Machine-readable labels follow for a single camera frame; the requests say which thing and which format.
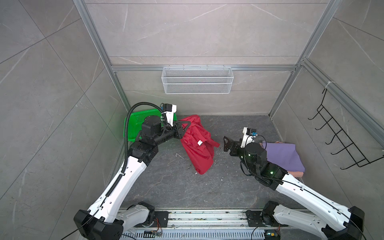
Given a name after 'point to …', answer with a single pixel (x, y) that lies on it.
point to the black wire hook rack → (346, 144)
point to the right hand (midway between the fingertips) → (230, 137)
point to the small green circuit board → (272, 234)
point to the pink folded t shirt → (296, 174)
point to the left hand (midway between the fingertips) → (189, 119)
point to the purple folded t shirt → (284, 155)
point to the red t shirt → (197, 146)
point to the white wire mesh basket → (197, 80)
